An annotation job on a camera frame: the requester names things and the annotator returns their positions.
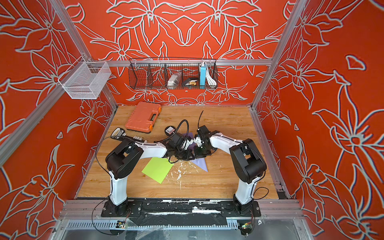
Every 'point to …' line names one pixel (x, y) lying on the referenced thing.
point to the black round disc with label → (169, 130)
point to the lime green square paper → (158, 168)
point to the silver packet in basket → (174, 80)
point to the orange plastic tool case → (143, 117)
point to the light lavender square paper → (201, 162)
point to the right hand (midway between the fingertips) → (193, 156)
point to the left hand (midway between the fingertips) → (195, 157)
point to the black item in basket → (191, 81)
